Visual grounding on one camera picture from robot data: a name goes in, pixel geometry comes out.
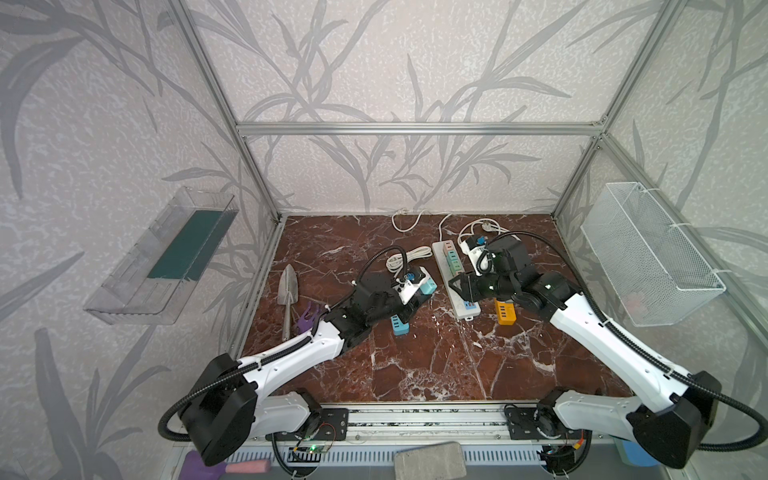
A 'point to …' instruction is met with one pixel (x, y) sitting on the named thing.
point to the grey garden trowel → (288, 295)
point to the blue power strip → (399, 328)
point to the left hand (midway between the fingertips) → (428, 282)
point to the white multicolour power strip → (449, 266)
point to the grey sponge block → (434, 461)
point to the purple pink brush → (194, 467)
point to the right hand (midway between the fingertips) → (454, 272)
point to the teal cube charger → (428, 287)
